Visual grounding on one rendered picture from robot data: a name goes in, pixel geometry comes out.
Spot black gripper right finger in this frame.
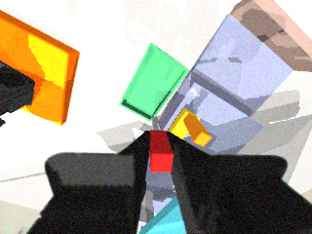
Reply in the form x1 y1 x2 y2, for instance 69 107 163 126
166 132 288 234

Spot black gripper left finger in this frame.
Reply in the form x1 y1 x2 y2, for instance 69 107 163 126
44 131 150 234

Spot yellow wheel chock with orange handle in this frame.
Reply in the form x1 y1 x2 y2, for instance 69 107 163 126
168 108 212 146

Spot red-headed pin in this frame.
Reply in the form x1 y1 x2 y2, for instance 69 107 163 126
149 116 174 172

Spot small four-wheeled trolley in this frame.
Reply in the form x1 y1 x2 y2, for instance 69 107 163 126
138 182 186 234

